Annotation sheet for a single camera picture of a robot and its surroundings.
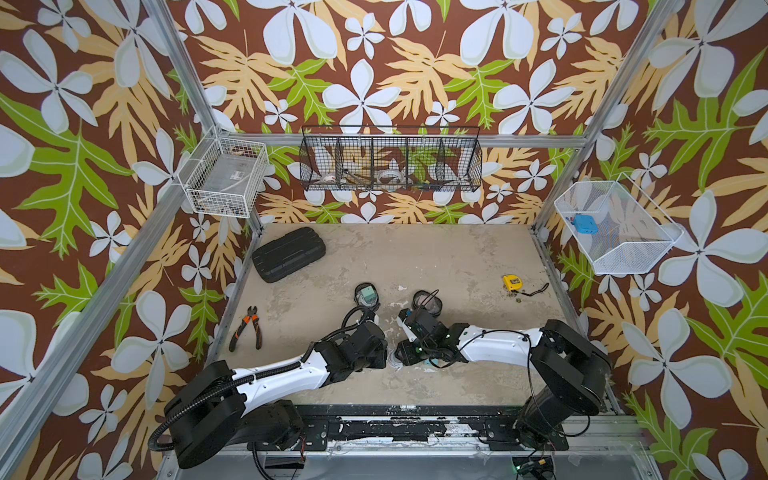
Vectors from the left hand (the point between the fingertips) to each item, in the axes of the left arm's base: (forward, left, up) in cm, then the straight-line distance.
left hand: (388, 347), depth 84 cm
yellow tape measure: (+25, -43, -3) cm, 50 cm away
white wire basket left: (+40, +49, +29) cm, 69 cm away
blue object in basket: (+29, -58, +21) cm, 68 cm away
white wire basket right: (+21, -63, +25) cm, 71 cm away
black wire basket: (+54, +3, +26) cm, 60 cm away
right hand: (0, -3, -4) cm, 5 cm away
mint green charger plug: (+19, +7, -3) cm, 21 cm away
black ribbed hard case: (+34, +35, 0) cm, 49 cm away
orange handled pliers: (+13, +45, -5) cm, 47 cm away
